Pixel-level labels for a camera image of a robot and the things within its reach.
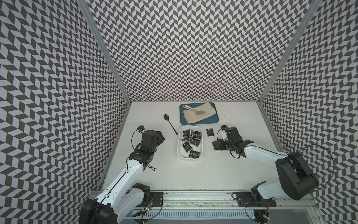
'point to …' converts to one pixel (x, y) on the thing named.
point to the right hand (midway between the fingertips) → (218, 144)
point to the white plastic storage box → (181, 152)
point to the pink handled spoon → (196, 112)
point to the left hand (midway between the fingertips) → (158, 135)
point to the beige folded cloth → (190, 115)
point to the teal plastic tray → (211, 119)
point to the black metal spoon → (167, 118)
